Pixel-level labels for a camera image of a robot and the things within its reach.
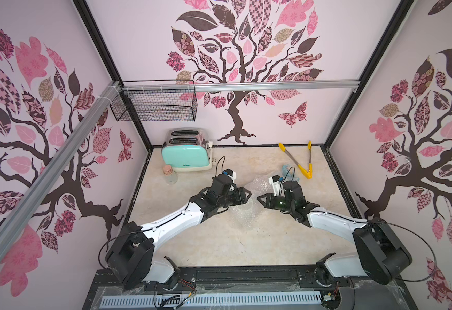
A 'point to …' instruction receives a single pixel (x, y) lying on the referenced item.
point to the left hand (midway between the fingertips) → (247, 198)
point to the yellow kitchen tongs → (308, 174)
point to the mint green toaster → (186, 149)
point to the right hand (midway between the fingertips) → (257, 196)
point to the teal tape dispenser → (287, 174)
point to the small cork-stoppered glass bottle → (170, 175)
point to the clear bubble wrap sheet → (252, 213)
